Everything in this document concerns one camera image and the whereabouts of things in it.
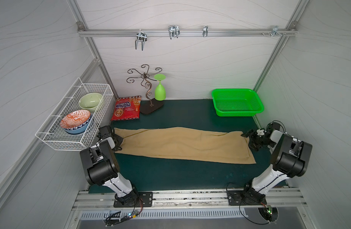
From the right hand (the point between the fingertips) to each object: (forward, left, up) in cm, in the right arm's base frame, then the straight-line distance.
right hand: (246, 139), depth 94 cm
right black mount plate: (-35, +14, -1) cm, 38 cm away
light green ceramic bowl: (0, +91, +33) cm, 97 cm away
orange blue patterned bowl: (-14, +91, +34) cm, 98 cm away
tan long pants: (-5, +40, 0) cm, 40 cm away
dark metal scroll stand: (+26, +74, +1) cm, 78 cm away
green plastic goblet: (+21, +59, +22) cm, 66 cm away
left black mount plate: (-37, +60, 0) cm, 71 cm away
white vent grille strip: (-43, +45, -2) cm, 62 cm away
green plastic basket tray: (+36, -1, -2) cm, 36 cm away
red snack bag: (+21, +87, +4) cm, 90 cm away
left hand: (-6, +86, +1) cm, 87 cm away
